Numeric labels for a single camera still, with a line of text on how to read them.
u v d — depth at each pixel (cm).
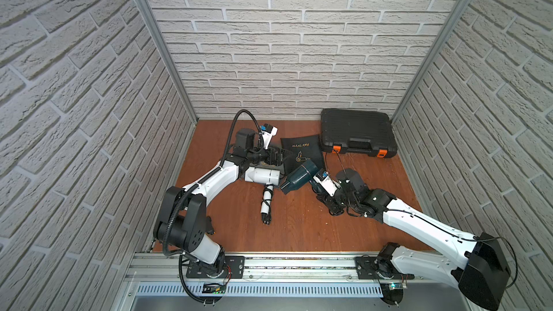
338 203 68
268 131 75
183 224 44
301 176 75
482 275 38
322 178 69
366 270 73
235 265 74
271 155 74
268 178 90
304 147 107
